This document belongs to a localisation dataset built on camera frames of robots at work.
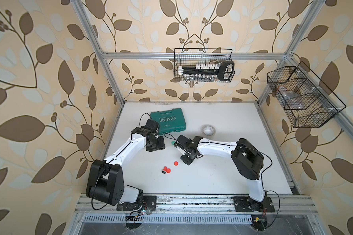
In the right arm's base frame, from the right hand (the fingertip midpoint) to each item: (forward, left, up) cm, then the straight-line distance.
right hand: (187, 158), depth 91 cm
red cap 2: (-8, +12, +1) cm, 14 cm away
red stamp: (-7, +14, +1) cm, 16 cm away
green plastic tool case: (+26, +11, +5) cm, 29 cm away
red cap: (-3, +7, 0) cm, 8 cm away
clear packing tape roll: (+19, -16, +2) cm, 25 cm away
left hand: (+4, +16, +11) cm, 20 cm away
